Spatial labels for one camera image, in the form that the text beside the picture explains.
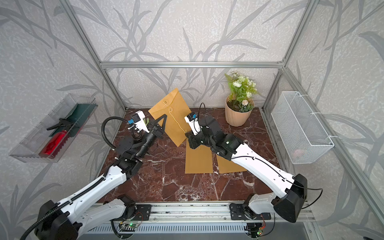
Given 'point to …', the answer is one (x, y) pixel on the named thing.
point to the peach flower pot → (235, 118)
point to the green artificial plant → (239, 103)
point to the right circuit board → (260, 232)
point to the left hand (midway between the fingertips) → (166, 117)
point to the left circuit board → (127, 227)
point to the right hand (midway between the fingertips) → (185, 133)
